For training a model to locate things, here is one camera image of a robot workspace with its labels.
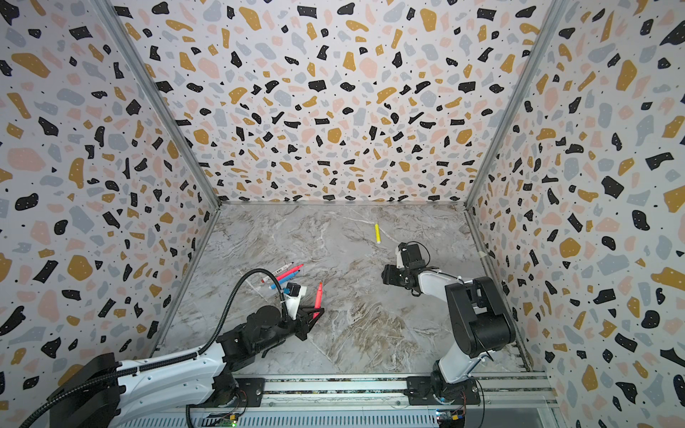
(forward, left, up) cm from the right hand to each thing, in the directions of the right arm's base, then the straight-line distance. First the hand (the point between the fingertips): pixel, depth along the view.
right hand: (385, 269), depth 96 cm
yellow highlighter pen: (+19, +2, -3) cm, 20 cm away
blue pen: (-18, +28, +20) cm, 39 cm away
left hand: (-19, +19, +10) cm, 29 cm away
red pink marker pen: (0, +36, -3) cm, 36 cm away
